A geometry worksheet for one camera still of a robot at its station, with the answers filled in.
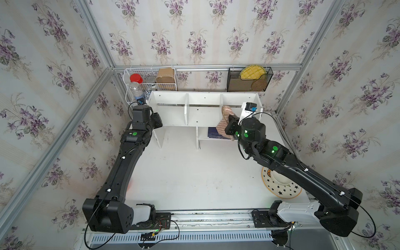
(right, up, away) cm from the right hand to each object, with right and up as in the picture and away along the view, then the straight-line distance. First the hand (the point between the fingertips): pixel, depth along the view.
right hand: (230, 116), depth 66 cm
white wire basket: (-47, +29, +33) cm, 64 cm away
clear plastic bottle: (-49, +17, +18) cm, 55 cm away
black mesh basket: (+9, +23, +32) cm, 40 cm away
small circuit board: (-38, -56, +5) cm, 68 cm away
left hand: (-34, +1, +10) cm, 35 cm away
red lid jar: (-52, +25, +26) cm, 64 cm away
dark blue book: (-6, -8, +24) cm, 26 cm away
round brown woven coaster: (+24, +22, +32) cm, 45 cm away
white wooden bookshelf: (-12, +5, +20) cm, 24 cm away
